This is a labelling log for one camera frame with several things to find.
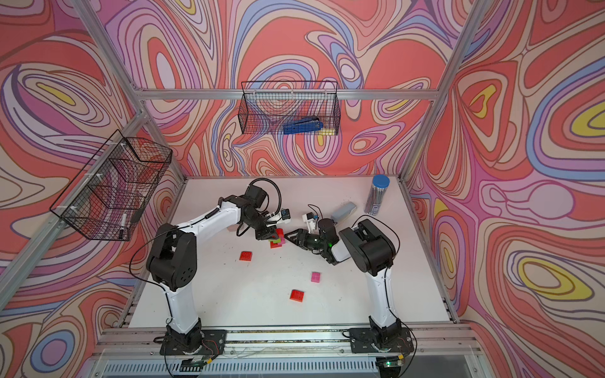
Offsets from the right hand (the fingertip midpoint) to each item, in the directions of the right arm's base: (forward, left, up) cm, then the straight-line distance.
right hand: (289, 244), depth 95 cm
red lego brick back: (-5, +17, +1) cm, 18 cm away
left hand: (+2, +4, +6) cm, 8 cm away
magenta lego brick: (0, +2, +3) cm, 4 cm away
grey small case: (+15, -24, +1) cm, 28 cm away
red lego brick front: (-21, -3, 0) cm, 21 cm away
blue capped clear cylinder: (+15, -37, +19) cm, 44 cm away
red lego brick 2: (-1, +6, +1) cm, 6 cm away
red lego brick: (+1, +3, +8) cm, 9 cm away
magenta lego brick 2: (-14, -10, 0) cm, 17 cm away
